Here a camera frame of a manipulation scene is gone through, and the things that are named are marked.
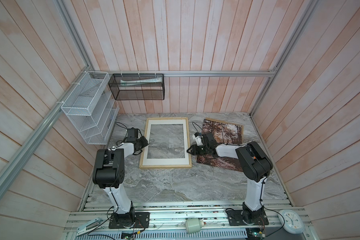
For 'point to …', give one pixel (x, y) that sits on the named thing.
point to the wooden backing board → (243, 139)
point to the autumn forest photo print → (222, 133)
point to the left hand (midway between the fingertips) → (146, 143)
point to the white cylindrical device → (193, 225)
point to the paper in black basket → (131, 82)
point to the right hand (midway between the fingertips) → (188, 150)
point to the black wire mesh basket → (137, 86)
